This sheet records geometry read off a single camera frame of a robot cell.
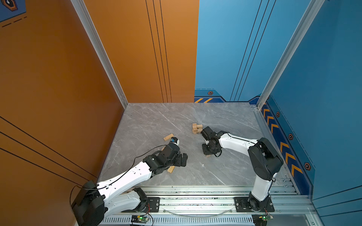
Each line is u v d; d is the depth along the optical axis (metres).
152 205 0.74
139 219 0.71
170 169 0.85
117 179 0.46
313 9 0.70
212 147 0.78
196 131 1.02
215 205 0.75
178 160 0.71
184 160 0.72
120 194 0.47
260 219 0.70
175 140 0.72
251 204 0.65
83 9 0.70
